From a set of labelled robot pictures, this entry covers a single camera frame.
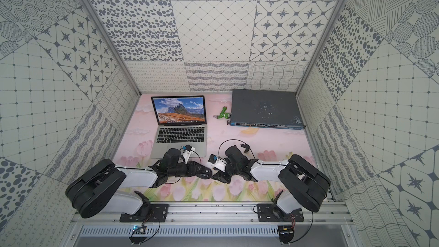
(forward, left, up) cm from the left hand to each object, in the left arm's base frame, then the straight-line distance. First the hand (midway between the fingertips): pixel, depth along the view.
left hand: (201, 165), depth 86 cm
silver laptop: (+26, +15, +2) cm, 30 cm away
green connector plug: (+33, -10, 0) cm, 35 cm away
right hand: (-3, -8, -1) cm, 8 cm away
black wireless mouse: (-4, -3, 0) cm, 5 cm away
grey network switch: (+37, -37, +2) cm, 53 cm away
